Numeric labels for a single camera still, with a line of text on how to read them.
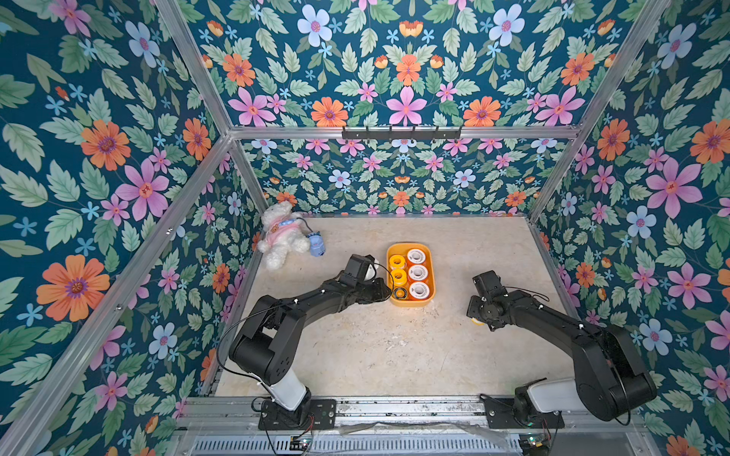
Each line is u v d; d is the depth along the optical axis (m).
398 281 0.97
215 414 0.75
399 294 0.96
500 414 0.73
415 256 1.01
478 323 0.85
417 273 0.97
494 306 0.66
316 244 1.02
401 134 0.93
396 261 1.01
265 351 0.46
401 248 1.03
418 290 0.93
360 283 0.77
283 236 1.03
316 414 0.73
